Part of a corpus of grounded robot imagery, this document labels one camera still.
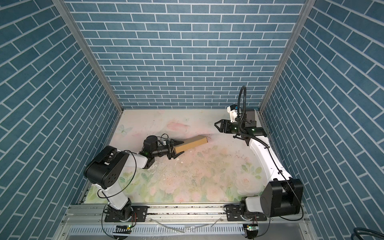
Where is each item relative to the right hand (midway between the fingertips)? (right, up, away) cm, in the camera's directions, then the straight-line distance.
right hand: (218, 122), depth 80 cm
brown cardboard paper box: (-15, -11, -1) cm, 19 cm away
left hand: (-20, -14, +5) cm, 24 cm away
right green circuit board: (+16, -53, -7) cm, 56 cm away
